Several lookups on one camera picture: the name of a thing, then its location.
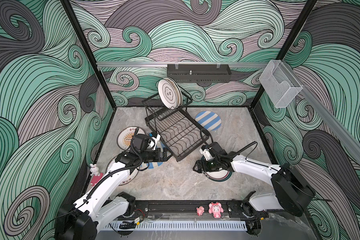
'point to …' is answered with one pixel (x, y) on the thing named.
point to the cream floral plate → (180, 93)
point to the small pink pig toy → (200, 210)
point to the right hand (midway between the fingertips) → (199, 168)
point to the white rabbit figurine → (94, 170)
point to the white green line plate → (168, 93)
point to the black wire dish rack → (174, 126)
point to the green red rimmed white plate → (217, 176)
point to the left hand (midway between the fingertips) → (167, 153)
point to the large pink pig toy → (216, 209)
